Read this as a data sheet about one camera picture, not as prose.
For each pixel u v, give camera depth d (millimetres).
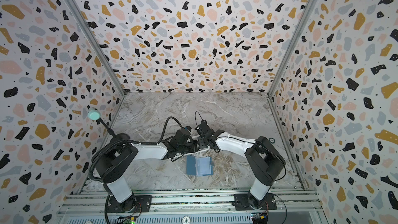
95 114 650
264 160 466
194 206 734
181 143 742
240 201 746
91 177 439
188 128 869
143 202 735
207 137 702
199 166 854
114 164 457
